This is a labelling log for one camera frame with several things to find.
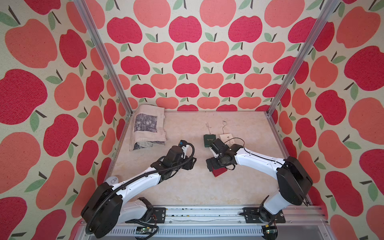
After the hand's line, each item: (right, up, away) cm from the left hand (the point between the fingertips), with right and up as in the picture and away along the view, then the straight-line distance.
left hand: (193, 161), depth 82 cm
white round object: (-44, -9, -3) cm, 45 cm away
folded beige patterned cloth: (-32, +19, +22) cm, 44 cm away
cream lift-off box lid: (+23, +12, +20) cm, 32 cm away
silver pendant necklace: (+25, +24, +33) cm, 48 cm away
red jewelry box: (+15, -7, +5) cm, 17 cm away
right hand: (+13, -4, +5) cm, 14 cm away
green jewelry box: (+10, +11, +17) cm, 23 cm away
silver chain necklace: (+12, +19, +29) cm, 37 cm away
